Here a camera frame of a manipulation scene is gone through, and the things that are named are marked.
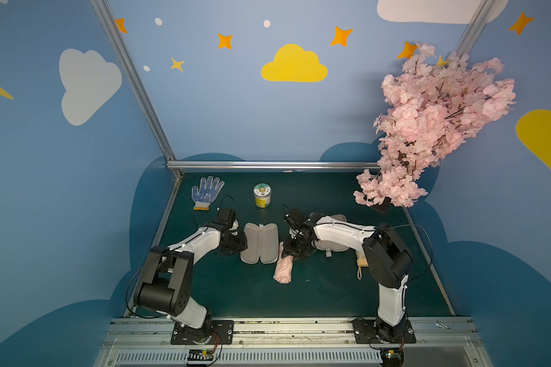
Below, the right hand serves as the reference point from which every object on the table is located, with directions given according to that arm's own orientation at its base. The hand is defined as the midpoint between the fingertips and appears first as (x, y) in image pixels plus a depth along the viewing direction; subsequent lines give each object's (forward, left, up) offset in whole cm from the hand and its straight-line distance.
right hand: (288, 254), depth 90 cm
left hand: (+3, +17, +1) cm, 17 cm away
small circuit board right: (-31, -35, -6) cm, 48 cm away
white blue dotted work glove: (+34, +41, -2) cm, 53 cm away
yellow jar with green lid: (+25, +13, +6) cm, 29 cm away
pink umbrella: (-6, +1, +2) cm, 7 cm away
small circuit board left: (-35, +27, -5) cm, 45 cm away
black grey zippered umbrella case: (+5, +11, -2) cm, 12 cm away
